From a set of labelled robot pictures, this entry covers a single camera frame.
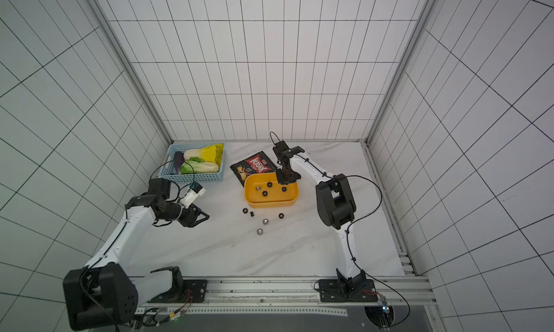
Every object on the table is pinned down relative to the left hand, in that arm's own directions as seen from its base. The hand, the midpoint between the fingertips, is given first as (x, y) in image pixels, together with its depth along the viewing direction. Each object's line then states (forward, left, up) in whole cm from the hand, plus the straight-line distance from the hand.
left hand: (199, 216), depth 81 cm
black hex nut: (+21, -26, -9) cm, 34 cm away
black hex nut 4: (+6, -19, -10) cm, 22 cm away
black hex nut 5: (+5, -31, -10) cm, 33 cm away
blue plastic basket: (+27, +24, -7) cm, 37 cm away
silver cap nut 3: (-2, -23, -9) cm, 25 cm away
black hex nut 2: (+19, -33, -10) cm, 39 cm away
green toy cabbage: (+27, +8, -3) cm, 28 cm away
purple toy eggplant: (+33, +21, -6) cm, 40 cm away
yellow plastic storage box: (+18, -23, -9) cm, 30 cm away
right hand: (+20, -30, -5) cm, 37 cm away
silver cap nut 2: (+2, -24, -10) cm, 26 cm away
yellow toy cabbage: (+34, +4, -2) cm, 35 cm away
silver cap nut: (+18, -21, -9) cm, 29 cm away
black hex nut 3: (+7, -16, -10) cm, 20 cm away
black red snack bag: (+34, -19, -10) cm, 40 cm away
